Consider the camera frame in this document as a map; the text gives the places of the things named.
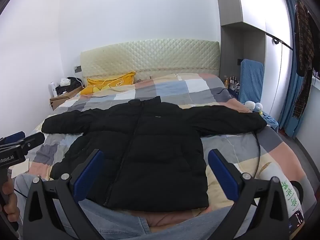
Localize black puffer jacket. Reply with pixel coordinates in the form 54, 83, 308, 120
42, 97, 266, 212

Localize hanging plaid clothes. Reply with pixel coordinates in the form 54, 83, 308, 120
293, 0, 315, 118

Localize person's left hand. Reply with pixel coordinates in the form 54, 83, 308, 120
2, 176, 20, 222

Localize white paper on floor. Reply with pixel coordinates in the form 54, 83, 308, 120
10, 158, 29, 179

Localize plaid patchwork bed quilt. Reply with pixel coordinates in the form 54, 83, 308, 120
24, 73, 316, 233

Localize wooden nightstand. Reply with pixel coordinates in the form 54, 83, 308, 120
50, 87, 83, 110

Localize white spray bottle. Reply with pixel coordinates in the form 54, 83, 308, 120
50, 81, 57, 98

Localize white tissue box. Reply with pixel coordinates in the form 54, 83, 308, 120
60, 78, 71, 87

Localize black bag on nightstand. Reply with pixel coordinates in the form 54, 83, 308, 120
56, 77, 82, 95

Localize blue cloth on floor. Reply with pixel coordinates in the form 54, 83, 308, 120
261, 112, 279, 133

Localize white blue plush toy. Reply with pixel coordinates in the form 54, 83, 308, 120
244, 101, 263, 112

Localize blue curtain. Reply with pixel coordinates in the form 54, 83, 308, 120
279, 0, 304, 139

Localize bottles on side shelf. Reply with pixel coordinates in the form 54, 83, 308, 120
224, 76, 240, 91

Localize yellow pillow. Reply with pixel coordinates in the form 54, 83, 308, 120
80, 72, 136, 95

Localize cream quilted headboard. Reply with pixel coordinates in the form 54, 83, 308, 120
80, 38, 220, 80

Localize grey white wardrobe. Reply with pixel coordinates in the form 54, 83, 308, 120
217, 0, 293, 120

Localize black cable on bed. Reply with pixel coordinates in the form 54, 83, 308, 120
251, 129, 262, 181

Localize wall power socket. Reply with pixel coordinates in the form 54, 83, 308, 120
74, 66, 82, 73

